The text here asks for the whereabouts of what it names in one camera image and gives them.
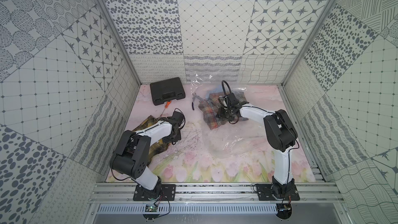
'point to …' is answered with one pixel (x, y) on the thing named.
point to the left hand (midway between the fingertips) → (177, 139)
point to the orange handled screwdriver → (166, 106)
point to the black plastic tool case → (167, 90)
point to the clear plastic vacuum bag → (225, 140)
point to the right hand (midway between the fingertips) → (220, 117)
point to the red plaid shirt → (210, 106)
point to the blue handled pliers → (194, 96)
